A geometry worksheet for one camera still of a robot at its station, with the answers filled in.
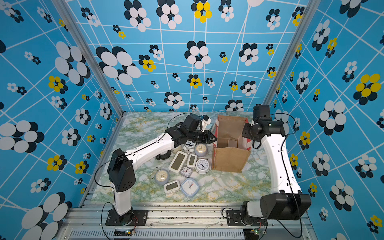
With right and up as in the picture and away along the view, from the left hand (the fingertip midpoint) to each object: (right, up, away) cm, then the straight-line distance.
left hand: (219, 138), depth 77 cm
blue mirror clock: (+13, -5, +24) cm, 28 cm away
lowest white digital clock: (-25, -27, +4) cm, 37 cm away
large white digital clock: (-23, -16, +12) cm, 30 cm away
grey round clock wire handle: (-32, -22, +7) cm, 40 cm away
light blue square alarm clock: (-16, -27, +4) cm, 32 cm away
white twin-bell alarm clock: (-8, -17, +11) cm, 22 cm away
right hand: (+17, +3, -1) cm, 17 cm away
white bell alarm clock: (-17, -8, +19) cm, 26 cm away
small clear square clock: (-18, -21, +11) cm, 29 cm away
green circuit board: (-48, -46, -5) cm, 66 cm away
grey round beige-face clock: (-9, -9, +19) cm, 23 cm away
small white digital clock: (-14, -15, +14) cm, 25 cm away
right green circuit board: (+17, -44, -6) cm, 48 cm away
